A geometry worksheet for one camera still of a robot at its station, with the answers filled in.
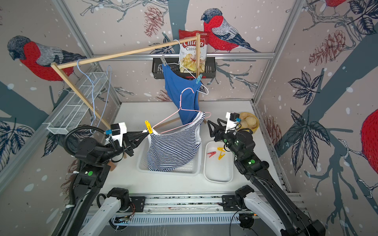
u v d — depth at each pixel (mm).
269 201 449
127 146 518
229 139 590
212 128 635
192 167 853
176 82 831
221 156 901
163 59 795
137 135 553
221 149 923
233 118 570
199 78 699
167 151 716
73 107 755
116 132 477
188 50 852
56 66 526
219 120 698
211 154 905
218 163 856
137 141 580
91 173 479
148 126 563
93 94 611
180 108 600
